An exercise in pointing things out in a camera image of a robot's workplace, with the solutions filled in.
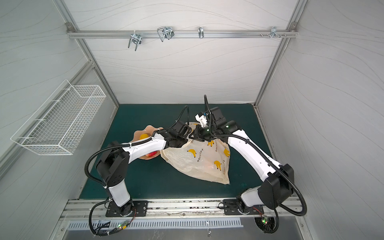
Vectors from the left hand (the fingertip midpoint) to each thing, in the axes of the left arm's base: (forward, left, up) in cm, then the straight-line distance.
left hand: (197, 151), depth 82 cm
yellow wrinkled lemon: (+13, +35, -6) cm, 38 cm away
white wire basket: (+2, +65, +21) cm, 68 cm away
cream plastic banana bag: (-5, -6, +1) cm, 8 cm away
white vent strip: (-33, +47, -14) cm, 59 cm away
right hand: (+2, +5, +12) cm, 13 cm away
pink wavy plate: (+19, +34, -7) cm, 39 cm away
